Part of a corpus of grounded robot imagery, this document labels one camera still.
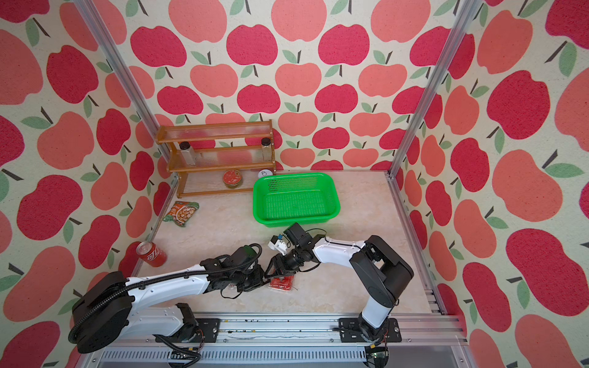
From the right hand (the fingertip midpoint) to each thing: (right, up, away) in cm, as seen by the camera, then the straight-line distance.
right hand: (270, 280), depth 81 cm
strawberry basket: (+5, -2, +1) cm, 6 cm away
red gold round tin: (-23, +39, +33) cm, 56 cm away
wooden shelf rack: (-31, +50, +38) cm, 70 cm away
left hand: (0, -2, -1) cm, 3 cm away
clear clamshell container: (+4, 0, +4) cm, 5 cm away
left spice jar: (-38, +49, +18) cm, 65 cm away
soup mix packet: (-43, +22, +22) cm, 53 cm away
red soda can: (-43, +9, +1) cm, 44 cm away
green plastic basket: (+2, +28, +30) cm, 41 cm away
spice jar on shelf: (-4, +51, +20) cm, 55 cm away
